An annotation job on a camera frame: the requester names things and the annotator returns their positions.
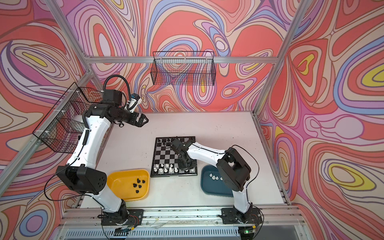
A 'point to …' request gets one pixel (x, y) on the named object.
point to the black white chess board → (165, 158)
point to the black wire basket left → (62, 128)
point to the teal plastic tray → (212, 183)
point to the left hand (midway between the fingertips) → (141, 115)
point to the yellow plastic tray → (130, 185)
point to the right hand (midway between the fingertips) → (188, 171)
